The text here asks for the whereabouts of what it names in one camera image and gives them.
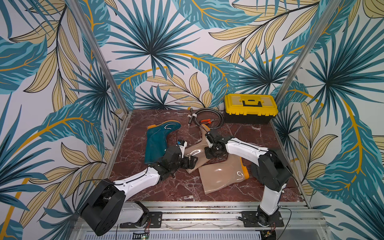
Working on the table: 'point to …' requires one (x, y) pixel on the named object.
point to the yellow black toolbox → (249, 109)
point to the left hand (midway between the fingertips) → (190, 159)
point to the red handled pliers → (208, 121)
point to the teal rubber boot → (156, 142)
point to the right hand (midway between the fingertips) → (207, 155)
